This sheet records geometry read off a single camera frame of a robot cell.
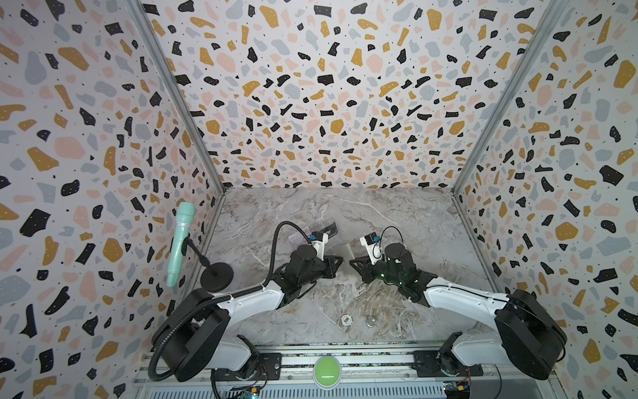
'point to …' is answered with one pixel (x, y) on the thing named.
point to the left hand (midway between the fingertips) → (349, 259)
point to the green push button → (326, 372)
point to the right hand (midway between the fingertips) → (356, 261)
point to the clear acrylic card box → (326, 226)
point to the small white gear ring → (346, 319)
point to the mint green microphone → (185, 211)
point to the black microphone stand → (218, 277)
